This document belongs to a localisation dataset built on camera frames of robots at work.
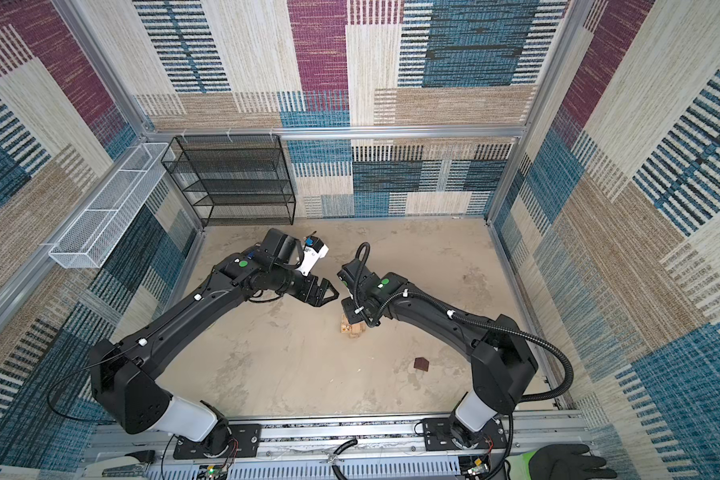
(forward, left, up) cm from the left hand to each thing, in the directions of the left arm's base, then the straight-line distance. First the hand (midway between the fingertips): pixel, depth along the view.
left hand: (327, 285), depth 77 cm
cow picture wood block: (-3, -4, -17) cm, 18 cm away
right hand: (-3, -8, -10) cm, 13 cm away
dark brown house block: (-13, -25, -21) cm, 35 cm away
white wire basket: (+7, +54, +11) cm, 56 cm away
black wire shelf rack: (+49, +38, -4) cm, 62 cm away
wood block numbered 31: (-5, -6, -19) cm, 21 cm away
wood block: (-8, -4, -3) cm, 9 cm away
